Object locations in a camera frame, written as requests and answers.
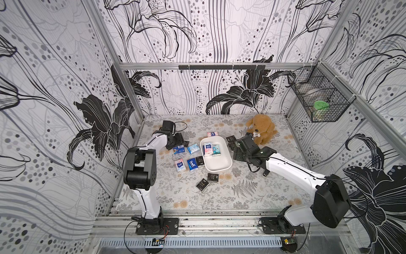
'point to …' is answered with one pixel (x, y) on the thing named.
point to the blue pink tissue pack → (208, 148)
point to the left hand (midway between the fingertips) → (180, 143)
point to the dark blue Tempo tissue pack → (192, 164)
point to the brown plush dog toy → (262, 128)
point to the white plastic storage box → (220, 163)
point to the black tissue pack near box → (200, 160)
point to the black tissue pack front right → (213, 177)
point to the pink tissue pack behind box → (209, 134)
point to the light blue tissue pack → (193, 148)
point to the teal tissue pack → (215, 150)
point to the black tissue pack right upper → (231, 138)
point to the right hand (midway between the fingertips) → (240, 152)
